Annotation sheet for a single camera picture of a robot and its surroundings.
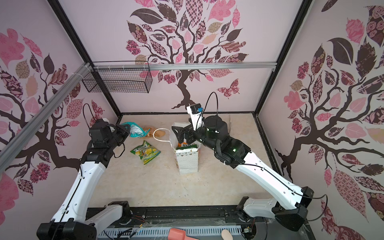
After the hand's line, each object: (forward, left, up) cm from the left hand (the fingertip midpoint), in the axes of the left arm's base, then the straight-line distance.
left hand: (131, 126), depth 75 cm
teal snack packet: (-2, -3, -1) cm, 4 cm away
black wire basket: (+38, +7, +5) cm, 39 cm away
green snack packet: (-1, -2, -25) cm, 25 cm away
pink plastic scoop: (-43, -25, -27) cm, 57 cm away
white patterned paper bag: (-13, -29, -11) cm, 34 cm away
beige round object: (-44, -48, -26) cm, 70 cm away
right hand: (-8, -28, +13) cm, 32 cm away
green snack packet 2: (+3, -33, -24) cm, 40 cm away
